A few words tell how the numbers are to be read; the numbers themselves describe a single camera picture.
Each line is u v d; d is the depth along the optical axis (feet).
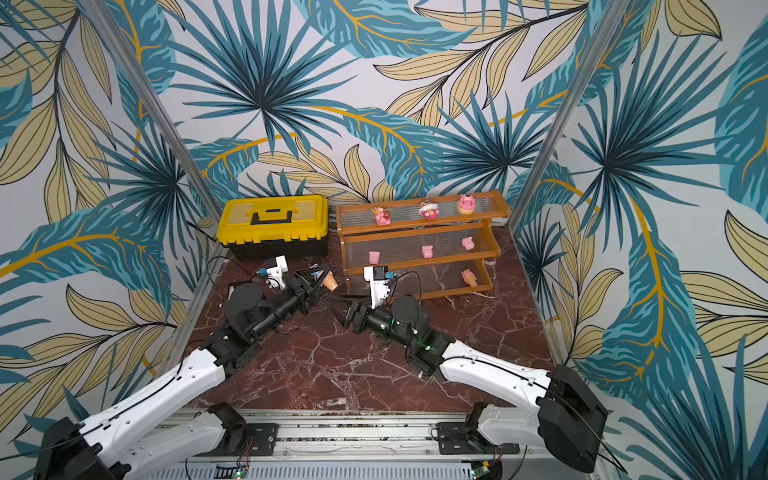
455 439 2.40
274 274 2.19
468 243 3.08
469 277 3.28
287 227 3.19
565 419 1.33
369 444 2.41
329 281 2.21
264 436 2.41
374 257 2.89
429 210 2.62
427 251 2.96
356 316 1.96
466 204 2.70
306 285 2.05
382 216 2.56
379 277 2.06
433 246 2.94
